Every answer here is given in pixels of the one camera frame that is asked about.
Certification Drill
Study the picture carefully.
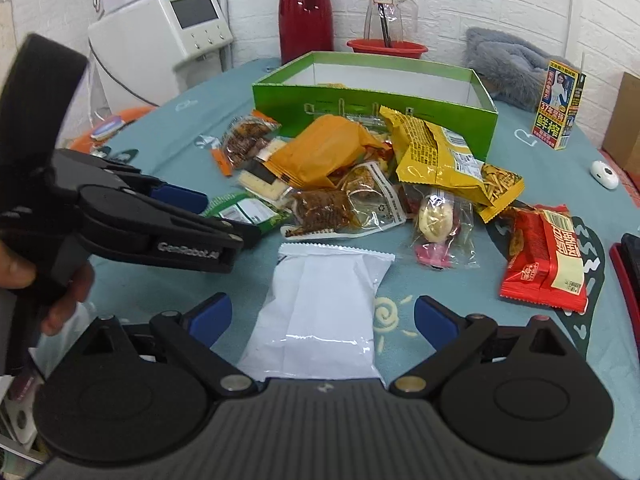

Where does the green cardboard box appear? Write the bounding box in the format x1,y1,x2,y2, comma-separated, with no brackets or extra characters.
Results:
253,51,498,160

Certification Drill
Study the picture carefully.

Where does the green snack pack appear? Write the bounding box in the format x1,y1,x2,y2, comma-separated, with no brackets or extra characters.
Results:
202,191,292,234

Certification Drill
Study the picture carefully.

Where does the black straw in pitcher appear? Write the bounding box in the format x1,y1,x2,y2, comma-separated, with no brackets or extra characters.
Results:
374,0,392,48

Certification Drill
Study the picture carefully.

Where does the white water dispenser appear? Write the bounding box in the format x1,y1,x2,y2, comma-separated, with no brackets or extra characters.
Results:
88,0,233,113

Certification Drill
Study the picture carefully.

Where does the red thermos jug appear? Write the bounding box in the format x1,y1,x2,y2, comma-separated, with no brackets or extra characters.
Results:
279,0,334,64

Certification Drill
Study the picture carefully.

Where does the glass pitcher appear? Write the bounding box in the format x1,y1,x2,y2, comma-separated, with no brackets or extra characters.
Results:
363,0,419,42

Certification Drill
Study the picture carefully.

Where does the yellow snack bag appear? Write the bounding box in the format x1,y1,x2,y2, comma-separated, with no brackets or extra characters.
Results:
380,106,496,206

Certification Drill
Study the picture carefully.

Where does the orange plastic stool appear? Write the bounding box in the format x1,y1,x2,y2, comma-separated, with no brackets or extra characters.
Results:
68,106,155,154

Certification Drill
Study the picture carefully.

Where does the teal tablecloth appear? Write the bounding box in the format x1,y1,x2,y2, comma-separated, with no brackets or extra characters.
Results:
29,54,640,480

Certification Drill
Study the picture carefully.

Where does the red plastic basket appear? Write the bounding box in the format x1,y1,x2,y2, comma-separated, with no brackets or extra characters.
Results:
347,38,428,60

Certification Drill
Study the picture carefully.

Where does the nut snack pack orange trim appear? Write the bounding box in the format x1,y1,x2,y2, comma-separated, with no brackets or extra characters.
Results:
210,110,280,178

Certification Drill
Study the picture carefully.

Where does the clear candy wrapper pack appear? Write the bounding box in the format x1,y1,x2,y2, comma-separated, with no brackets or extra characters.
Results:
400,183,478,270

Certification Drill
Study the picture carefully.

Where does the white snack bag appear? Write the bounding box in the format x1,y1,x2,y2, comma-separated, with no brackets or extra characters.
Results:
238,243,395,382

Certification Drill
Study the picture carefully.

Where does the small white round device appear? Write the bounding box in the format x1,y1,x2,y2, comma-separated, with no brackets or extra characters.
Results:
590,160,620,191

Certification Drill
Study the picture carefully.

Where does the brown cardboard box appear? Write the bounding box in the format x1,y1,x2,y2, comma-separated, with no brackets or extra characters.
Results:
602,73,640,176

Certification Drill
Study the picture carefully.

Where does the brown jerky clear pack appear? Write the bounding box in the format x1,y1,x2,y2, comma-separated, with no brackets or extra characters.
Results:
284,188,361,237

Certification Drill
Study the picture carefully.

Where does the person left hand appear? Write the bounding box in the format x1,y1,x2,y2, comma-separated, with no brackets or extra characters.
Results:
1,243,96,336

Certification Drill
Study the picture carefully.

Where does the snack stick mix bag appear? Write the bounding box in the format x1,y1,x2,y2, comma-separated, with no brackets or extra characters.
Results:
474,162,525,224

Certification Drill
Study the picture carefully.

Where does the orange snack bag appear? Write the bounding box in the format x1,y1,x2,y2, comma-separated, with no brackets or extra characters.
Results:
265,115,392,190

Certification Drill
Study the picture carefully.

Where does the clear cracker pack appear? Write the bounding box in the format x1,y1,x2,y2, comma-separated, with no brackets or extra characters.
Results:
340,162,407,237

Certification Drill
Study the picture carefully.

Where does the juice carton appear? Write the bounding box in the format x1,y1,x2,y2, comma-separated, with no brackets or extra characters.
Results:
532,60,586,151

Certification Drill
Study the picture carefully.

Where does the small jar on stool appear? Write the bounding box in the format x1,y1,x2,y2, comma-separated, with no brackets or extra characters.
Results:
89,115,127,143

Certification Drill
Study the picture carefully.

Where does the grey fluffy cloth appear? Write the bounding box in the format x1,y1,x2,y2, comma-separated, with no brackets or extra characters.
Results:
464,27,570,112

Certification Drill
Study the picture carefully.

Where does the red snack bag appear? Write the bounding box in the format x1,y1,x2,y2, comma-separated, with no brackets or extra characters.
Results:
499,205,588,314

